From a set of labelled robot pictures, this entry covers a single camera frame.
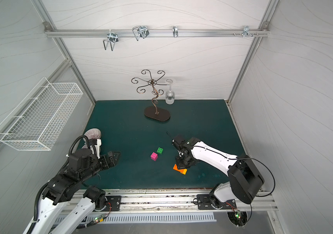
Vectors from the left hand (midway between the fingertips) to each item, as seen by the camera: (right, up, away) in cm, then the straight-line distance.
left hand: (114, 155), depth 70 cm
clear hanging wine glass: (+27, +33, +25) cm, 50 cm away
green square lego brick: (+21, -3, +21) cm, 29 cm away
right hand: (+34, -10, +12) cm, 37 cm away
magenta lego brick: (+18, -5, +16) cm, 25 cm away
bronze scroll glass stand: (+13, +22, +40) cm, 47 cm away
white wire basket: (-36, +16, -3) cm, 40 cm away
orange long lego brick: (+31, -11, +14) cm, 36 cm away
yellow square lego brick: (+36, -13, +13) cm, 41 cm away
